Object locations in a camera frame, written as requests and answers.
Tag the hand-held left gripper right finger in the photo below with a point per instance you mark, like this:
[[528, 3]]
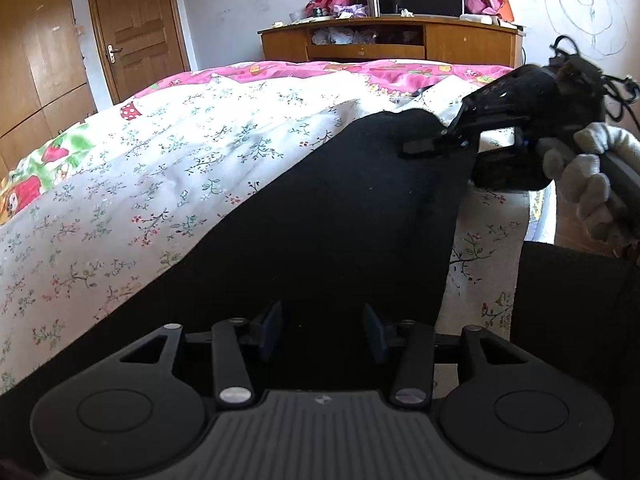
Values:
[[375, 332]]

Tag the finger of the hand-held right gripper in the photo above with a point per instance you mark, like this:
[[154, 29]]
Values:
[[425, 147]]

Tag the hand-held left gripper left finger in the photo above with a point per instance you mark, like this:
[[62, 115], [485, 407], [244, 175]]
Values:
[[272, 327]]

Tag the black pants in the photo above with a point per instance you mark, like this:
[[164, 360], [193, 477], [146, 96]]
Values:
[[325, 235]]

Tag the person's right hand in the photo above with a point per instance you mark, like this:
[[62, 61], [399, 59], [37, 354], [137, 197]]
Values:
[[592, 200]]

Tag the wooden cabinet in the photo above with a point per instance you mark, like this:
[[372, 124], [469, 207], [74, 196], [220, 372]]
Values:
[[450, 42]]

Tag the crumpled white plastic bags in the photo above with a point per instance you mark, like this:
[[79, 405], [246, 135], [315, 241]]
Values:
[[342, 36]]

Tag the steel thermos bottle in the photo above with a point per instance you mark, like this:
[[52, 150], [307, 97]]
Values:
[[372, 1]]

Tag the pale purple wrapped bundle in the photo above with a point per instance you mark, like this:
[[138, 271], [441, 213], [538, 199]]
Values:
[[350, 11]]

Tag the person's dark clothing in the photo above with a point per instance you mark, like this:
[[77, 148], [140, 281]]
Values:
[[575, 300]]

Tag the floral printed blanket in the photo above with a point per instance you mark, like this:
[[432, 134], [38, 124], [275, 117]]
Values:
[[150, 160]]

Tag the wooden door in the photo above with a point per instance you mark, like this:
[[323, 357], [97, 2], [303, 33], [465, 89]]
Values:
[[137, 25]]

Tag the wooden wardrobe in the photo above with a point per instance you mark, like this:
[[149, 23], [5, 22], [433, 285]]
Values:
[[35, 60]]

